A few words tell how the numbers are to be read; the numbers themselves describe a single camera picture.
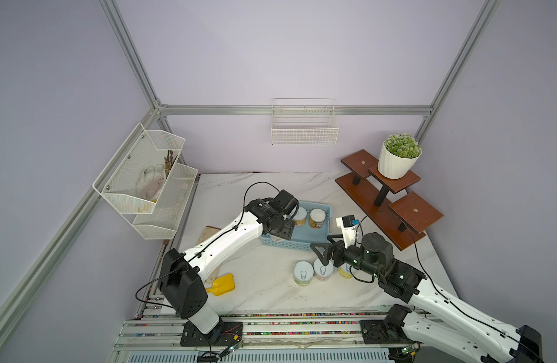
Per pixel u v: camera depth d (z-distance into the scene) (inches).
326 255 24.5
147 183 30.2
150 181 30.3
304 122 37.9
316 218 37.8
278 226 22.6
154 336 29.4
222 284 33.2
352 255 24.9
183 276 16.2
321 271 32.2
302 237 38.0
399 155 31.5
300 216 38.7
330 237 29.4
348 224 24.3
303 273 32.2
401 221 32.7
